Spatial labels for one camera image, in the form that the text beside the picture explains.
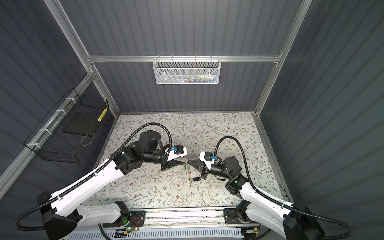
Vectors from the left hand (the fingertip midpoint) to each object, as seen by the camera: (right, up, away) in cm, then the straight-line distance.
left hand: (184, 157), depth 67 cm
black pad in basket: (-55, +16, +11) cm, 58 cm away
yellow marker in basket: (-46, +20, +15) cm, 53 cm away
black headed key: (+6, -17, +20) cm, 27 cm away
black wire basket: (-58, +10, +5) cm, 59 cm away
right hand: (+3, -3, +1) cm, 4 cm away
